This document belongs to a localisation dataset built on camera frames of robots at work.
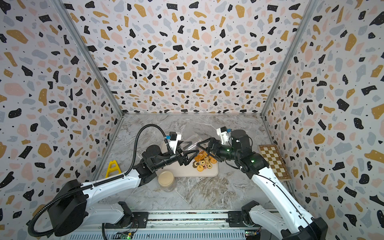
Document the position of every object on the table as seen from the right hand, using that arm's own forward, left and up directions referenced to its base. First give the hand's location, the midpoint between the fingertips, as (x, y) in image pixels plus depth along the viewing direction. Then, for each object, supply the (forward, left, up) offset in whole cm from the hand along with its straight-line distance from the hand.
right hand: (202, 149), depth 67 cm
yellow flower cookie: (+4, +2, -27) cm, 28 cm away
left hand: (+1, +3, -1) cm, 3 cm away
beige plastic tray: (+3, +17, -29) cm, 34 cm away
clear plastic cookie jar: (+5, +6, -2) cm, 8 cm away
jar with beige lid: (-8, +18, -18) cm, 27 cm away
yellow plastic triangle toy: (+1, +56, -27) cm, 62 cm away
